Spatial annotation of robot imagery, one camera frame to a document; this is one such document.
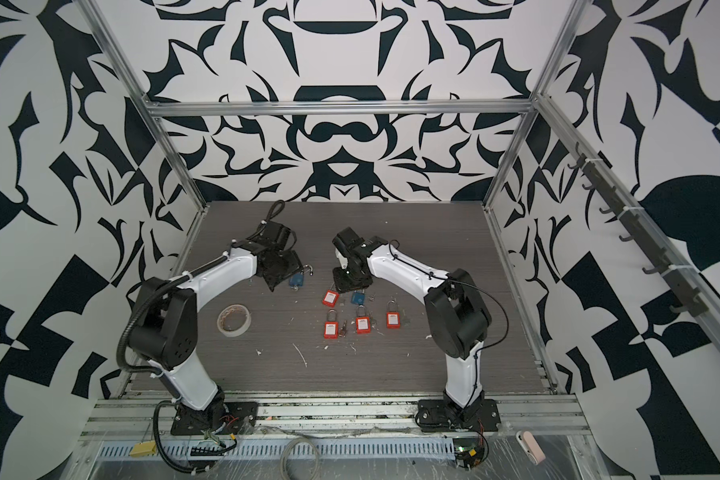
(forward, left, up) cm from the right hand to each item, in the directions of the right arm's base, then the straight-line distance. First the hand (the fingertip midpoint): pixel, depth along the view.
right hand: (342, 285), depth 88 cm
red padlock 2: (-8, -6, -8) cm, 13 cm away
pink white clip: (-39, -43, -7) cm, 59 cm away
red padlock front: (-9, +3, -7) cm, 12 cm away
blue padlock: (+7, +15, -7) cm, 18 cm away
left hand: (+7, +14, 0) cm, 16 cm away
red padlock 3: (-7, -15, -7) cm, 18 cm away
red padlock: (-1, +4, -7) cm, 8 cm away
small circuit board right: (-39, -30, -10) cm, 51 cm away
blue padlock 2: (0, -4, -8) cm, 9 cm away
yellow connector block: (-38, +45, -6) cm, 60 cm away
